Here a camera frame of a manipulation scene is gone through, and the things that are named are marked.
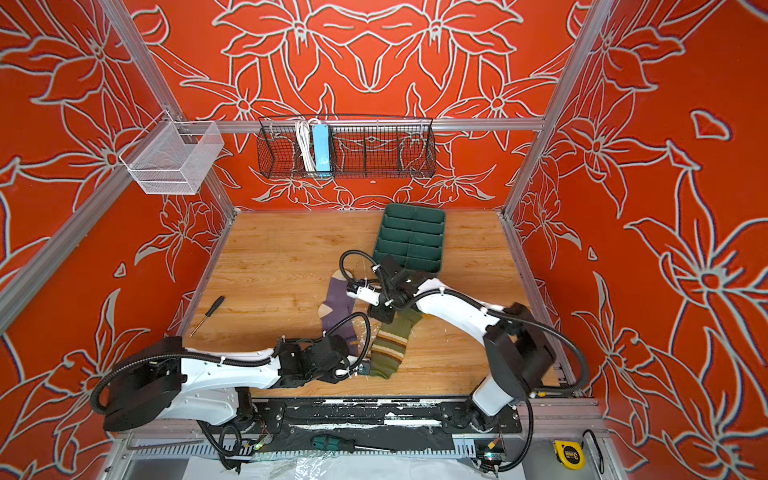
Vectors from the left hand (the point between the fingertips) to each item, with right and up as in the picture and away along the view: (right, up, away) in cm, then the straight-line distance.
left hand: (347, 349), depth 83 cm
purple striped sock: (-4, +8, +7) cm, 12 cm away
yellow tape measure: (+53, -18, -16) cm, 58 cm away
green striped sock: (+12, 0, +2) cm, 12 cm away
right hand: (+6, +12, +1) cm, 14 cm away
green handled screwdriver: (0, -17, -15) cm, 22 cm away
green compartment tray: (+22, +32, +24) cm, 46 cm away
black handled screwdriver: (-45, +8, +9) cm, 46 cm away
